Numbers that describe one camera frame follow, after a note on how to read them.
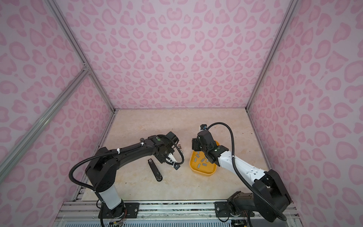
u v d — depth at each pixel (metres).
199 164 0.90
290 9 0.70
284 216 0.37
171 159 0.76
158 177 0.81
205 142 0.64
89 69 0.93
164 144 0.65
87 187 0.49
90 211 0.75
